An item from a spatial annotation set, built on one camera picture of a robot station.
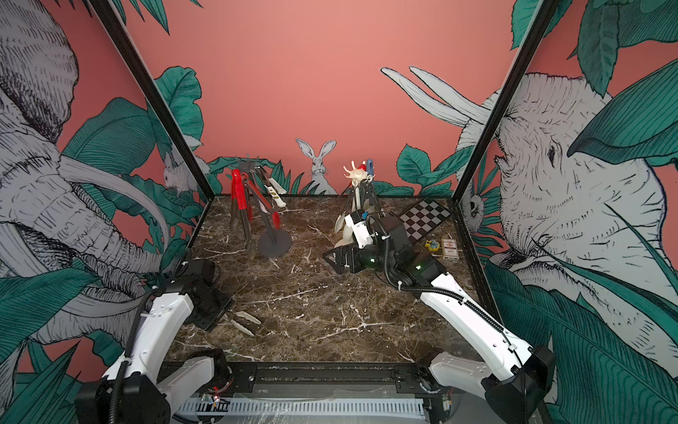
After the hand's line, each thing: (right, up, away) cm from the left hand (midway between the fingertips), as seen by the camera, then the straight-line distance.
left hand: (228, 307), depth 81 cm
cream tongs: (+4, -6, +3) cm, 8 cm away
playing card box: (+77, +16, +20) cm, 81 cm away
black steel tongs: (+44, +34, -7) cm, 56 cm away
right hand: (+34, +20, -13) cm, 41 cm away
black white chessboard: (+70, +28, +30) cm, 81 cm away
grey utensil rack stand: (+8, +18, +23) cm, 30 cm away
